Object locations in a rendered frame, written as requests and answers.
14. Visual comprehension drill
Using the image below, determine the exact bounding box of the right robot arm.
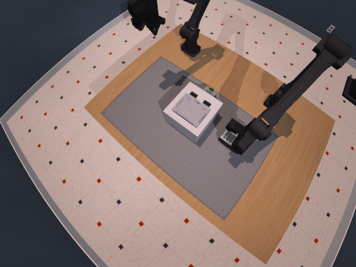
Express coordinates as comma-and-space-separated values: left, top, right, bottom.
128, 0, 210, 55

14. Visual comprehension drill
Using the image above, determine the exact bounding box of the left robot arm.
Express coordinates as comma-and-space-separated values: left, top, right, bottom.
225, 33, 354, 155

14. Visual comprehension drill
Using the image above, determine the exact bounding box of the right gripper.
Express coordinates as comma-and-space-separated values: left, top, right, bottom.
146, 9, 166, 36

